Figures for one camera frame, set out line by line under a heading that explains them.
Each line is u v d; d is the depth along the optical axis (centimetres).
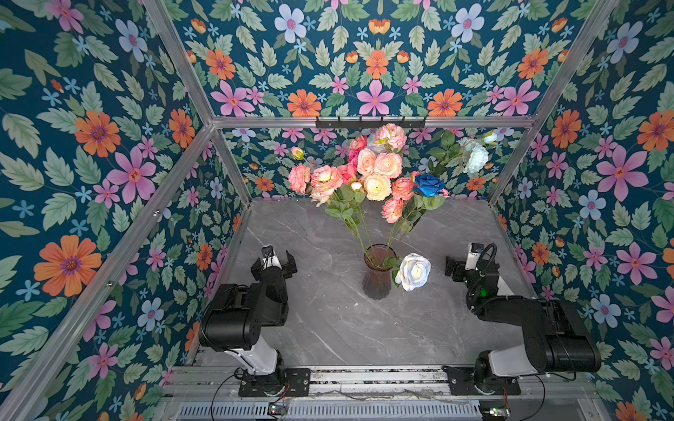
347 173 69
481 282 71
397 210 67
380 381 75
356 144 75
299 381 74
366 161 70
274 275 72
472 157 64
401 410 77
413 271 55
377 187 68
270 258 78
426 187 59
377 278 82
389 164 67
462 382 73
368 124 92
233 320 48
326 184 60
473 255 81
